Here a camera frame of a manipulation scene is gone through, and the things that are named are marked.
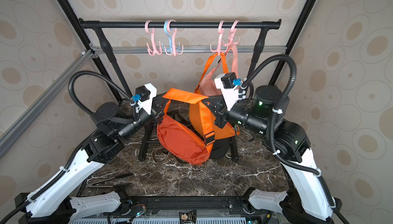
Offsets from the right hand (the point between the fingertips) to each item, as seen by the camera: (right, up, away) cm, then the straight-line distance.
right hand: (210, 96), depth 47 cm
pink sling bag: (+1, +9, +32) cm, 33 cm away
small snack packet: (-8, -53, +23) cm, 58 cm away
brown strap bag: (-30, -30, +40) cm, 59 cm away
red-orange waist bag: (-13, -18, +21) cm, 30 cm away
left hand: (-12, +2, +2) cm, 12 cm away
